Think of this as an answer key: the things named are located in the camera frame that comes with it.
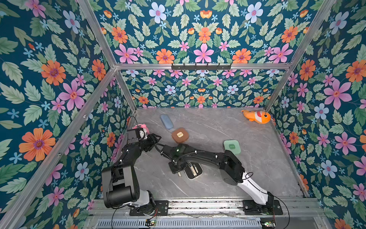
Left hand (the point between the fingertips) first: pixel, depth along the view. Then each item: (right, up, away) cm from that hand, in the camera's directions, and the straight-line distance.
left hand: (159, 137), depth 89 cm
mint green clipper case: (+48, -6, +6) cm, 49 cm away
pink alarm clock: (-13, +7, +5) cm, 16 cm away
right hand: (+12, -17, -3) cm, 21 cm away
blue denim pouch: (+1, +11, +19) cm, 22 cm away
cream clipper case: (+19, -21, -5) cm, 29 cm away
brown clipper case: (+12, +1, +12) cm, 17 cm away
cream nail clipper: (+21, -19, -3) cm, 29 cm away
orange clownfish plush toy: (+72, +14, +14) cm, 74 cm away
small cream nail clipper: (+13, -21, -6) cm, 26 cm away
